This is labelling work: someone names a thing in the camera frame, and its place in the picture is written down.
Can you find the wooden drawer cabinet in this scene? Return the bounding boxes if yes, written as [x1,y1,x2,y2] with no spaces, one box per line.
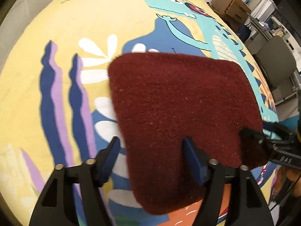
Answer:
[211,0,251,24]

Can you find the cluttered desk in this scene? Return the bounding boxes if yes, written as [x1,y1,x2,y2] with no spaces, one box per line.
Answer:
[246,13,291,41]

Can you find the white wardrobe doors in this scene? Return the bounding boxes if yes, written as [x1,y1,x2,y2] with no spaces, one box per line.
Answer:
[1,0,52,68]

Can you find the dark red knit sweater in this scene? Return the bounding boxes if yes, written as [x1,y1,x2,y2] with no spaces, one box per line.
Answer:
[108,53,268,215]

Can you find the person's right hand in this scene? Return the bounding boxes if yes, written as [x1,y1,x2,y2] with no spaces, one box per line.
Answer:
[274,166,300,197]

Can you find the yellow dinosaur print bedspread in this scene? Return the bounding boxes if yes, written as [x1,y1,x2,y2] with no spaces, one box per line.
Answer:
[0,0,286,226]

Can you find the grey green chair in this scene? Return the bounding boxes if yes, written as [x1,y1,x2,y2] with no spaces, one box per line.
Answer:
[253,36,297,90]

